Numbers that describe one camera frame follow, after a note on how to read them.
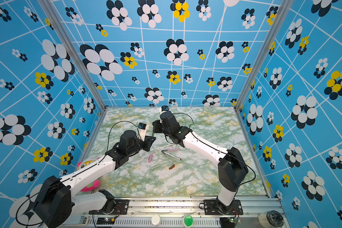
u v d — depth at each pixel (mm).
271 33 774
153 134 799
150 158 911
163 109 711
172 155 918
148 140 708
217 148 481
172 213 723
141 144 696
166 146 966
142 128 706
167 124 598
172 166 880
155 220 642
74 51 854
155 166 884
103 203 618
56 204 398
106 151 591
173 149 958
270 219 617
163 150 938
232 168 439
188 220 620
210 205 737
